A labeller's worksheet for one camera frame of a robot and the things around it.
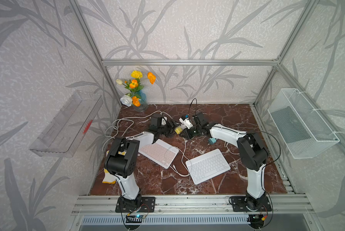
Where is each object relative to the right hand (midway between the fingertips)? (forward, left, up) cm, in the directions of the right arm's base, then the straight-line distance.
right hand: (180, 133), depth 92 cm
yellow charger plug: (0, +1, +4) cm, 4 cm away
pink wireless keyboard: (-8, +14, -9) cm, 18 cm away
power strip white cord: (+15, +36, -8) cm, 40 cm away
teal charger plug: (-2, -21, -7) cm, 22 cm away
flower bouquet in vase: (+15, +27, +17) cm, 35 cm away
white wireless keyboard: (-18, -16, -9) cm, 26 cm away
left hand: (+3, 0, +4) cm, 5 cm away
